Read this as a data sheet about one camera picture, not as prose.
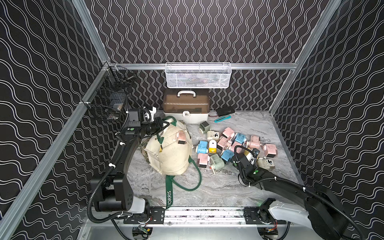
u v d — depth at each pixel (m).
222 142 0.96
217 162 0.88
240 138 0.98
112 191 0.42
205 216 0.75
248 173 0.65
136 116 0.63
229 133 1.03
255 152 0.75
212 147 0.93
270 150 0.95
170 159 0.93
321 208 0.41
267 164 0.88
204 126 1.01
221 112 1.20
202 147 0.94
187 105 1.13
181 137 0.97
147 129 0.69
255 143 0.97
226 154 0.90
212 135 1.00
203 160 0.90
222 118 1.16
